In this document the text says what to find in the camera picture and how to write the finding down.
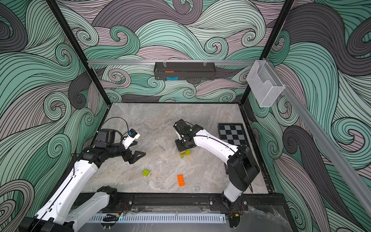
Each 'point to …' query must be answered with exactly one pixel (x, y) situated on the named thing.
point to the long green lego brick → (182, 153)
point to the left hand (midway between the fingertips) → (139, 146)
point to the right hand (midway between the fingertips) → (183, 147)
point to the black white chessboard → (232, 133)
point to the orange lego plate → (180, 178)
